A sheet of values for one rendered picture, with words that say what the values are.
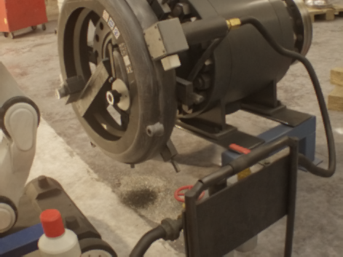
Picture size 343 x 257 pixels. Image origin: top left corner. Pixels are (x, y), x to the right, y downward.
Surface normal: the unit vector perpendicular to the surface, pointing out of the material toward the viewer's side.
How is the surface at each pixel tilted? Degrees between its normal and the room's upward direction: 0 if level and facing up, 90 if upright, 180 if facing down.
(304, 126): 90
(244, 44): 82
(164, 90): 91
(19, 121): 90
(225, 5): 46
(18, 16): 90
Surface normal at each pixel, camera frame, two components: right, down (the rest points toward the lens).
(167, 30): 0.52, -0.14
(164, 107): 0.59, 0.40
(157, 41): -0.80, 0.29
